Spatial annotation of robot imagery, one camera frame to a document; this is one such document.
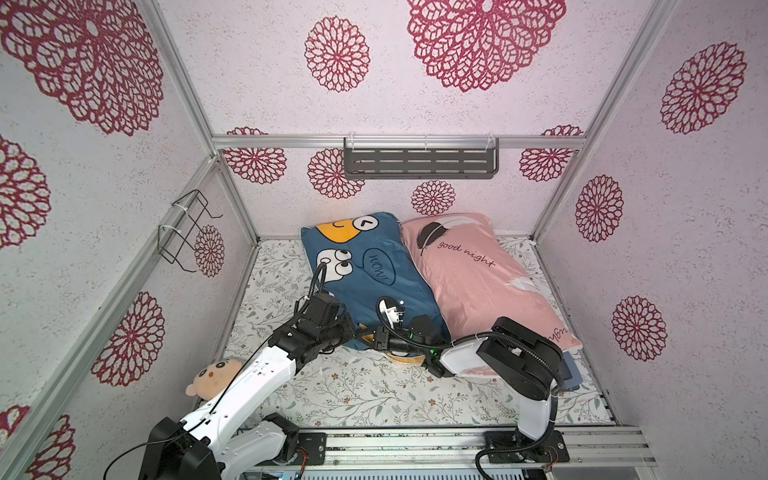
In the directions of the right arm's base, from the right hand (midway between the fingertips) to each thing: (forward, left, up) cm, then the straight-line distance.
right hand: (354, 336), depth 78 cm
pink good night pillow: (+20, -36, -2) cm, 41 cm away
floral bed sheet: (-9, -3, -14) cm, 17 cm away
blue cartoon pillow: (+32, 0, -6) cm, 33 cm away
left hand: (+3, -1, -1) cm, 3 cm away
